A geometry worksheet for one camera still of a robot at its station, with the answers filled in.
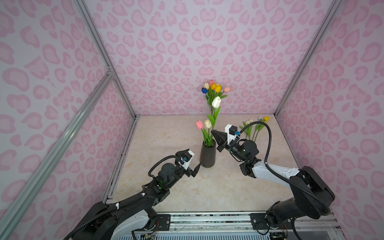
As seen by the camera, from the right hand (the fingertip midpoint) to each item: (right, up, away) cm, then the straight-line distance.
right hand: (213, 130), depth 73 cm
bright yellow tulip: (+2, +27, +17) cm, 32 cm away
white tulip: (-3, +3, 0) cm, 4 cm away
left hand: (-9, -12, +3) cm, 15 cm away
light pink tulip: (+10, +25, +19) cm, 33 cm away
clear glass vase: (+3, +15, +35) cm, 38 cm away
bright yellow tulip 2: (+5, +25, +17) cm, 31 cm away
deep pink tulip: (-6, +2, +2) cm, 7 cm away
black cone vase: (-2, -14, +11) cm, 17 cm away
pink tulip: (0, +29, +20) cm, 35 cm away
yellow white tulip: (-2, +28, +22) cm, 36 cm away
